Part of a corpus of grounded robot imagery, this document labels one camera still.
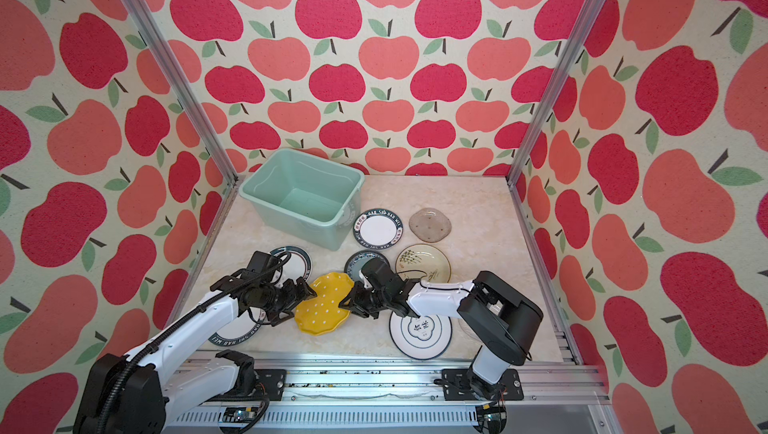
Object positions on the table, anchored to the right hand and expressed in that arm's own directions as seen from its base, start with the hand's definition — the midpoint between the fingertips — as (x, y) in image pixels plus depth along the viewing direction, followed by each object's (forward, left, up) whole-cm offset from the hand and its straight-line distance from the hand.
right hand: (342, 304), depth 81 cm
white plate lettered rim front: (-8, +28, -5) cm, 30 cm away
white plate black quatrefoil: (-5, -23, -7) cm, 24 cm away
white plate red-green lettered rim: (+30, -6, -6) cm, 32 cm away
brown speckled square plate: (+35, -24, -7) cm, 43 cm away
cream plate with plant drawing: (+19, -22, -6) cm, 30 cm away
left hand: (0, +9, -1) cm, 9 cm away
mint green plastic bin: (+43, +24, -4) cm, 50 cm away
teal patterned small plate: (+16, 0, -6) cm, 17 cm away
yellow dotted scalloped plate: (-2, +6, -3) cm, 7 cm away
